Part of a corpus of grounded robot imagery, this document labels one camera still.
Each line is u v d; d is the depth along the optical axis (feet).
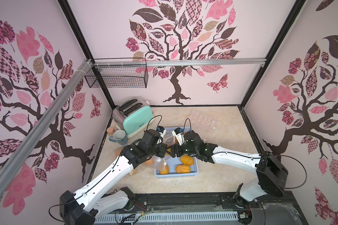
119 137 3.01
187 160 2.75
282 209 2.37
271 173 1.41
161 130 2.15
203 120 3.61
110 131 2.97
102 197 1.43
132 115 2.99
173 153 2.29
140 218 2.27
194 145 2.04
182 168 2.66
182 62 3.03
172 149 2.27
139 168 2.77
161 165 2.45
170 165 2.82
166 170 2.67
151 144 1.83
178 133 2.33
